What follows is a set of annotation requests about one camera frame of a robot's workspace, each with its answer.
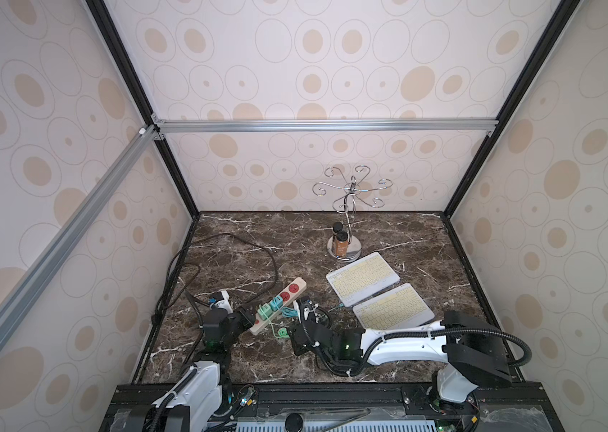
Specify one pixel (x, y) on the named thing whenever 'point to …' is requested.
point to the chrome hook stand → (345, 204)
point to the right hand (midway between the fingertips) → (296, 325)
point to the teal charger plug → (276, 302)
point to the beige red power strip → (297, 287)
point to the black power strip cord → (230, 234)
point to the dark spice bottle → (337, 228)
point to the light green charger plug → (265, 311)
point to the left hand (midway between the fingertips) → (260, 303)
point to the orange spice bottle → (342, 244)
